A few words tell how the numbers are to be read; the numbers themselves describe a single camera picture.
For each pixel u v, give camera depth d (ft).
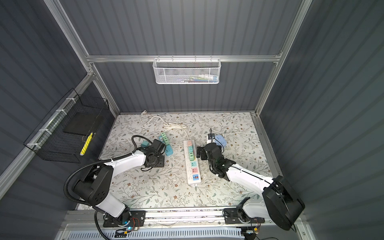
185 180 2.82
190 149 2.99
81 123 2.43
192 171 2.85
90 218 2.51
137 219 2.38
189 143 3.08
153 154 2.28
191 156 2.91
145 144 3.26
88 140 2.35
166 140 3.12
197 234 2.53
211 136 2.41
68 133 2.40
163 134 3.24
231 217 2.41
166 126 3.58
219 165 2.10
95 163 1.56
